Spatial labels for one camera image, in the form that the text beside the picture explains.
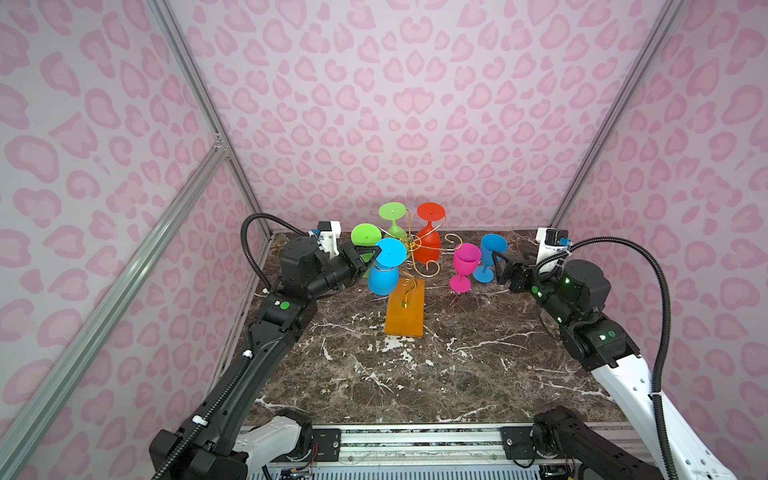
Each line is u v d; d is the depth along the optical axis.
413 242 0.75
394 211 0.80
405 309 0.98
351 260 0.58
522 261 0.59
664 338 0.46
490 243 0.99
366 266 0.62
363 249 0.65
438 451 0.73
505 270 0.61
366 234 0.73
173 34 0.71
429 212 0.78
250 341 0.46
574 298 0.48
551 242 0.55
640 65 0.77
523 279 0.59
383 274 0.75
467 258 0.97
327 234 0.63
